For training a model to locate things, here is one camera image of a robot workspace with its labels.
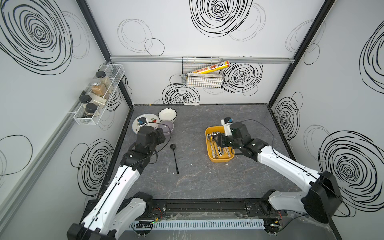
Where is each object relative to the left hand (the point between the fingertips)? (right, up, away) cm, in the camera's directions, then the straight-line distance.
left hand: (158, 130), depth 76 cm
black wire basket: (+22, +28, +11) cm, 38 cm away
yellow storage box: (+33, -17, +17) cm, 40 cm away
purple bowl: (0, 0, +26) cm, 26 cm away
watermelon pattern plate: (-13, +4, +35) cm, 38 cm away
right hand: (+30, -4, +4) cm, 30 cm away
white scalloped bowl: (-2, +9, +37) cm, 39 cm away
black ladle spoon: (+5, -12, +21) cm, 25 cm away
